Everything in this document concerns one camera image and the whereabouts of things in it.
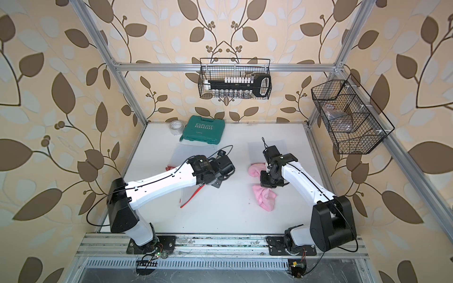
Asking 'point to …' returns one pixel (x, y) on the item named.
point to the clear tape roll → (176, 127)
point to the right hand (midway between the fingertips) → (266, 184)
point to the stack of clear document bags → (183, 151)
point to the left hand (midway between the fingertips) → (213, 175)
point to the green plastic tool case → (204, 130)
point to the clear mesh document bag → (187, 194)
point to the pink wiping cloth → (265, 196)
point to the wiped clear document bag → (255, 150)
